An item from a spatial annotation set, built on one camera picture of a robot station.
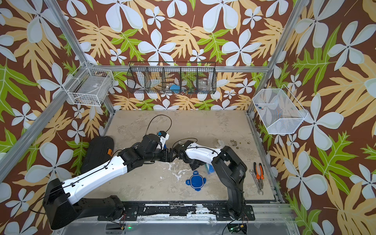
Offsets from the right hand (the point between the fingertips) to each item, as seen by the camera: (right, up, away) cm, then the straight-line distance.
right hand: (201, 162), depth 88 cm
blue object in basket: (-16, +47, +6) cm, 50 cm away
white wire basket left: (-68, +47, -2) cm, 82 cm away
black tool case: (-64, +8, +2) cm, 64 cm away
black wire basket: (-19, +56, +9) cm, 60 cm away
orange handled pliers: (+34, -8, -4) cm, 36 cm away
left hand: (-14, +9, -12) cm, 21 cm away
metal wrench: (+33, -14, -6) cm, 36 cm away
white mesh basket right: (+46, +30, -4) cm, 55 cm away
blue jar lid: (-3, -10, -3) cm, 11 cm away
